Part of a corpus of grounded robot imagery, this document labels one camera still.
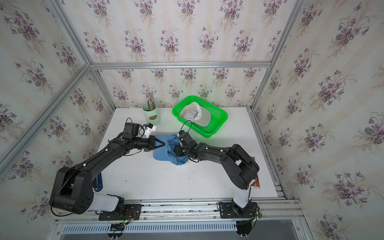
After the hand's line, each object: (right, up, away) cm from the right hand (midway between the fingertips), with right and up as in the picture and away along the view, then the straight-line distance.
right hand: (178, 149), depth 91 cm
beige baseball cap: (+13, +23, +20) cm, 33 cm away
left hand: (-6, +5, -11) cm, 14 cm away
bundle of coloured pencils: (-20, +30, +10) cm, 37 cm away
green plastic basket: (+28, +21, +19) cm, 40 cm away
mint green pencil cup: (-20, +21, +11) cm, 31 cm away
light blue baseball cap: (-5, 0, -9) cm, 11 cm away
